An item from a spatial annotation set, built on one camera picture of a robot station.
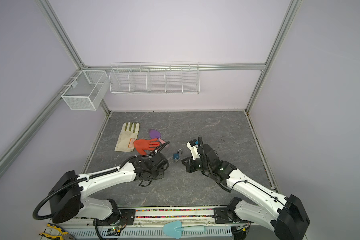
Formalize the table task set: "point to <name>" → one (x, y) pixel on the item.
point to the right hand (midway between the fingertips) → (182, 162)
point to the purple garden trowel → (155, 134)
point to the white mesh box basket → (87, 91)
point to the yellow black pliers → (65, 235)
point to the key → (175, 160)
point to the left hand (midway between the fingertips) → (160, 175)
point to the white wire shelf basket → (154, 78)
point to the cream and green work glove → (130, 130)
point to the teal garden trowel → (175, 229)
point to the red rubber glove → (142, 144)
